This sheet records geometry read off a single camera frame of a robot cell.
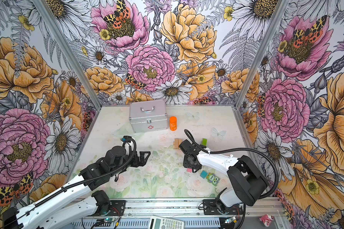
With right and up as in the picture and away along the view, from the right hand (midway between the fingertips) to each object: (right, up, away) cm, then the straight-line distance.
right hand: (190, 169), depth 86 cm
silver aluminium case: (-27, +32, +10) cm, 43 cm away
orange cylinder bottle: (-11, +27, +16) cm, 33 cm away
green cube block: (+10, +15, +10) cm, 21 cm away
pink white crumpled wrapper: (+34, -17, -18) cm, 42 cm away
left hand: (-26, +10, -10) cm, 30 cm away
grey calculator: (-15, -20, -16) cm, 30 cm away
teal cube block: (+8, -2, -1) cm, 8 cm away
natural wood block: (-8, +15, +11) cm, 20 cm away
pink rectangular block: (0, -1, +1) cm, 1 cm away
